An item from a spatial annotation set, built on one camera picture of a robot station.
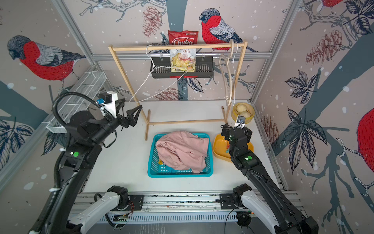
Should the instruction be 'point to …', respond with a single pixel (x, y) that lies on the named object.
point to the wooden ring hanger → (226, 75)
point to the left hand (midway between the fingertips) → (133, 100)
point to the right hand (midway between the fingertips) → (235, 124)
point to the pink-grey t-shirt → (183, 150)
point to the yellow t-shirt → (160, 162)
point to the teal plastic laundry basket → (159, 168)
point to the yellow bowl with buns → (244, 109)
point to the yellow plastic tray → (220, 148)
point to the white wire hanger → (233, 72)
